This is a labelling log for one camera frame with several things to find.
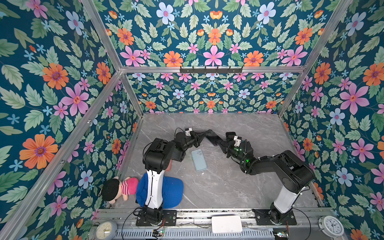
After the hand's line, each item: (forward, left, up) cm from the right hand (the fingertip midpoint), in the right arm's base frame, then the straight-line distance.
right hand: (217, 140), depth 87 cm
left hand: (+7, +5, +1) cm, 9 cm away
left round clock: (-43, +53, -10) cm, 69 cm away
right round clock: (-41, -51, -12) cm, 67 cm away
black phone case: (+14, -11, -14) cm, 23 cm away
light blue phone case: (-5, +11, -15) cm, 19 cm away
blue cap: (-24, +26, -14) cm, 38 cm away
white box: (-40, -2, -10) cm, 42 cm away
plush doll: (-25, +55, -7) cm, 61 cm away
